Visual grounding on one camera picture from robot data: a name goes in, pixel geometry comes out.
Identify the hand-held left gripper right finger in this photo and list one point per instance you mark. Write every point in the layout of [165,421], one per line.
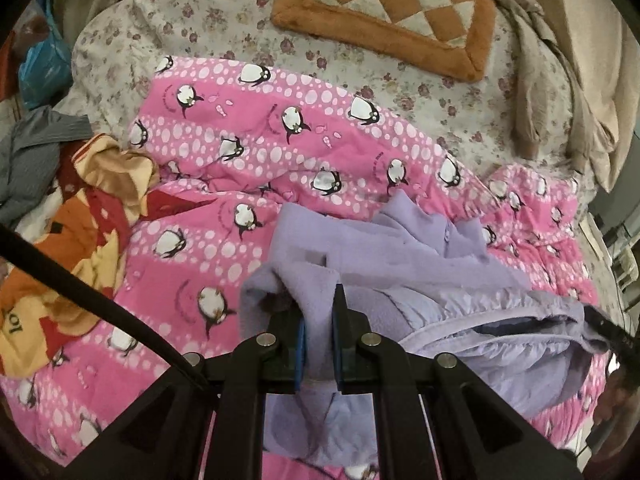
[337,355]

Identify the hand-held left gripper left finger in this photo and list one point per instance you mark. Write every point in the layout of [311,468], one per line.
[300,355]

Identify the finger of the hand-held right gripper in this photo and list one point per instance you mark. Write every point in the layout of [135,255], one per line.
[607,330]

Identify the purple fleece jacket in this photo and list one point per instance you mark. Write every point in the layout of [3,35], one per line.
[450,310]

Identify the white chair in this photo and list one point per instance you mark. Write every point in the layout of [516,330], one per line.
[629,270]

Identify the pink penguin print blanket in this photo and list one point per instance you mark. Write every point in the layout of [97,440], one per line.
[200,245]

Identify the beige garment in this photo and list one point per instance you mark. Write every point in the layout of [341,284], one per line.
[535,85]

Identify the orange printed cloth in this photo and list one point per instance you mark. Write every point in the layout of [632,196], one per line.
[75,220]

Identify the beige pillow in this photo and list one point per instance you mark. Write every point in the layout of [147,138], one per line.
[595,35]

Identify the grey striped shirt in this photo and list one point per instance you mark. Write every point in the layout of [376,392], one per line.
[30,160]

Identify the floral bed sheet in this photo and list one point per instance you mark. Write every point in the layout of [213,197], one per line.
[225,10]

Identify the orange checkered cushion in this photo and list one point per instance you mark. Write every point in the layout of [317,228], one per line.
[400,0]

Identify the blue plastic bag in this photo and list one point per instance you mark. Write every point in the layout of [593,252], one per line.
[42,65]

